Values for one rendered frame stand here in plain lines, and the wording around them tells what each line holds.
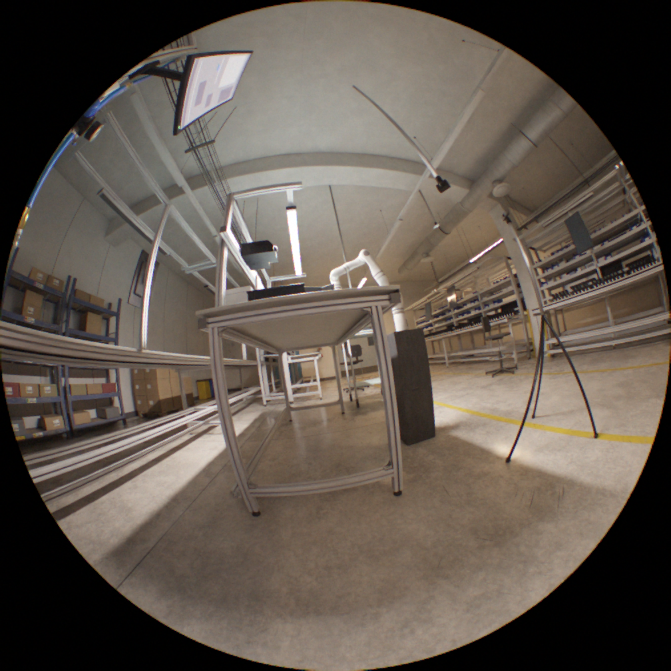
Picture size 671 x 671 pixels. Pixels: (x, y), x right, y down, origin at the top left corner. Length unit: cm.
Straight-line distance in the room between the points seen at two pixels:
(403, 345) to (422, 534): 114
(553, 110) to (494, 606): 440
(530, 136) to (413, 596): 445
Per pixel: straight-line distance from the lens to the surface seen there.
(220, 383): 87
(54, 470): 134
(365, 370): 820
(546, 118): 410
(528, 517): 99
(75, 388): 368
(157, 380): 409
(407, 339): 144
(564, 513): 103
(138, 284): 228
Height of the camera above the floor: 72
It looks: 7 degrees up
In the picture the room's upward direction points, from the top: 9 degrees counter-clockwise
